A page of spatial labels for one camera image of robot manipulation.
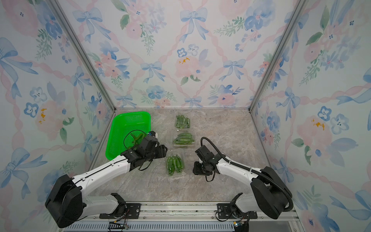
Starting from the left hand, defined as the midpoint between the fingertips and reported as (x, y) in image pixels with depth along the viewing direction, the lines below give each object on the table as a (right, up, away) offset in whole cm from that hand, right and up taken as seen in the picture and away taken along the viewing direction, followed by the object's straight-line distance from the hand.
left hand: (165, 148), depth 84 cm
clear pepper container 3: (+5, -10, +2) cm, 12 cm away
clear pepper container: (+9, +14, +23) cm, 28 cm away
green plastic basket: (-35, +4, +17) cm, 39 cm away
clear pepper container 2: (+11, +4, +10) cm, 16 cm away
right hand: (+18, -13, +1) cm, 22 cm away
